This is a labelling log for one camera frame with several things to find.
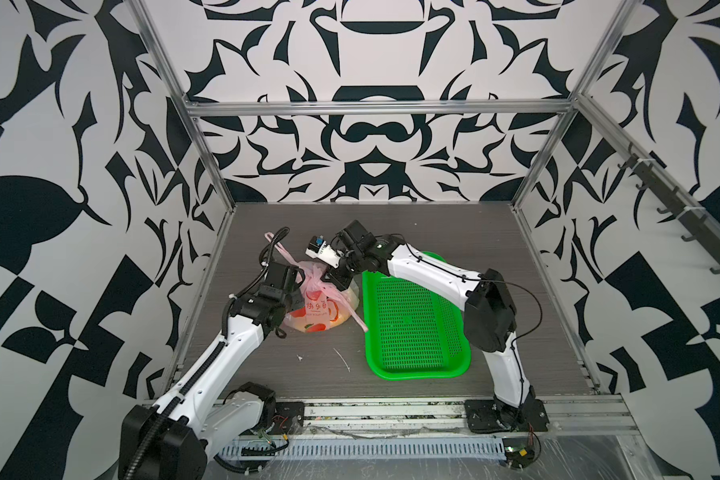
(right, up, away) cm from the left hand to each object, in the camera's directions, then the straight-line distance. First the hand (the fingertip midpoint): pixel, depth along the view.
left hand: (289, 288), depth 81 cm
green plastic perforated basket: (+34, -13, +6) cm, 37 cm away
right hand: (+9, +4, +2) cm, 10 cm away
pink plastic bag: (+9, -5, 0) cm, 10 cm away
